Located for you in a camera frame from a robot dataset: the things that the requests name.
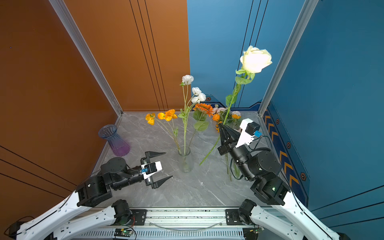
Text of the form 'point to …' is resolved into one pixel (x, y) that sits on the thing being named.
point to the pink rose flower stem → (228, 172)
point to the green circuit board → (123, 232)
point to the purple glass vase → (120, 147)
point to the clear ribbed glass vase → (186, 162)
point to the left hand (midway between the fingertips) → (167, 161)
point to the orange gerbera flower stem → (200, 125)
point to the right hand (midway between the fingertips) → (218, 124)
